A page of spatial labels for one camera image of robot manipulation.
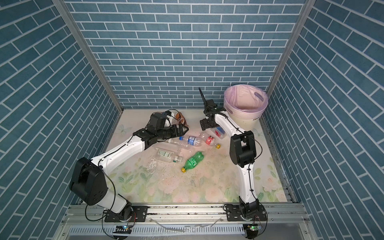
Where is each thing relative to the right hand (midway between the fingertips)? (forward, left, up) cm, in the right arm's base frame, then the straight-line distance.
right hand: (209, 123), depth 100 cm
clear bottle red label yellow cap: (-10, -1, -4) cm, 11 cm away
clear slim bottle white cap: (-10, +17, -10) cm, 22 cm away
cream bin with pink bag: (+15, -24, +5) cm, 29 cm away
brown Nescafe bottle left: (+6, +20, -4) cm, 22 cm away
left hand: (-15, +14, +11) cm, 23 cm away
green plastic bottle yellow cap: (-27, +8, -5) cm, 28 cm away
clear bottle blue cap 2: (-11, +11, -4) cm, 17 cm away
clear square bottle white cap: (-16, +25, -7) cm, 31 cm away
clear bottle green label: (-23, +26, -4) cm, 35 cm away
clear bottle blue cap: (0, -7, -8) cm, 11 cm away
